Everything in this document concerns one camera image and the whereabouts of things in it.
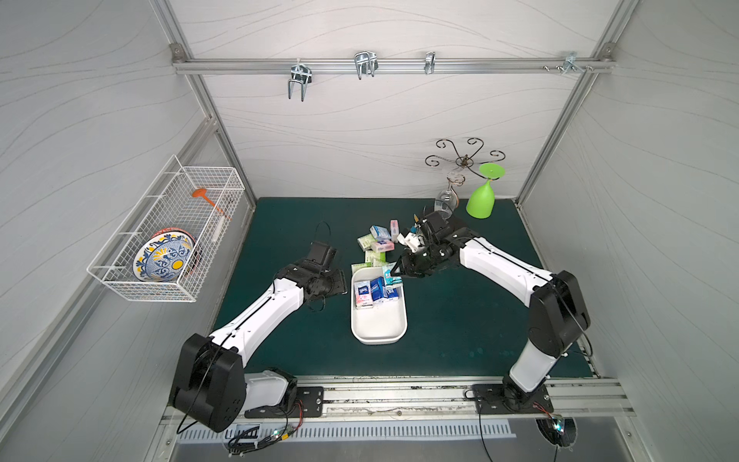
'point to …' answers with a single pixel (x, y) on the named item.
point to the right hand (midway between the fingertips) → (393, 273)
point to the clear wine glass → (447, 201)
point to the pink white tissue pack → (385, 245)
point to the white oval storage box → (386, 321)
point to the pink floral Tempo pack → (363, 295)
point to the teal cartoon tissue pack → (388, 277)
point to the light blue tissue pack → (380, 233)
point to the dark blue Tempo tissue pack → (377, 286)
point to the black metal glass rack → (464, 160)
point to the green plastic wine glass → (480, 203)
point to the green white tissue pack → (357, 267)
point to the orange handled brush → (201, 192)
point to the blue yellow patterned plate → (164, 257)
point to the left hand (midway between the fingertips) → (338, 285)
